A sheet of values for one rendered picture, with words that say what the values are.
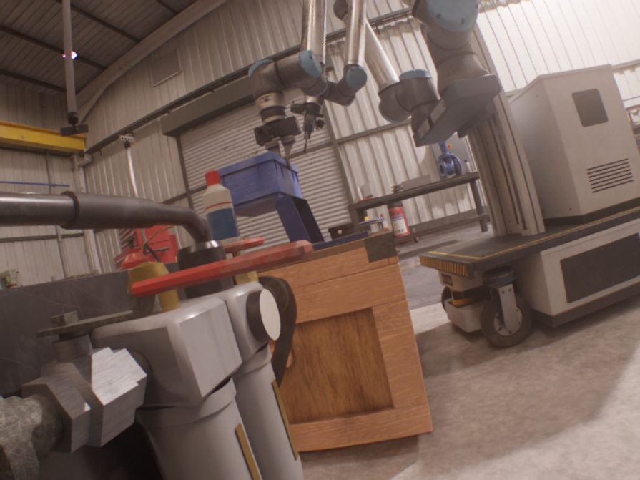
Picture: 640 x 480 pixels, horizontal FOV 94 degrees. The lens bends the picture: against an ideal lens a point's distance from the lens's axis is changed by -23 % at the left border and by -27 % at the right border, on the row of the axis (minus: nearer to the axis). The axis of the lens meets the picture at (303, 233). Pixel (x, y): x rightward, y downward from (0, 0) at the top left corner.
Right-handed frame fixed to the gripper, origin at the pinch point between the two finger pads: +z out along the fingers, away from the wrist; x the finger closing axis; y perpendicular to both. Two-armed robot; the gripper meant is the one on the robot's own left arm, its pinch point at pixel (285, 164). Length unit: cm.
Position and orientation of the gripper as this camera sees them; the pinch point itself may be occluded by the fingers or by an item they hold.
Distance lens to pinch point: 114.1
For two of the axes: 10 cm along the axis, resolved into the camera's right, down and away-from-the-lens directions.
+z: 2.5, 9.7, -0.3
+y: -2.1, 0.2, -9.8
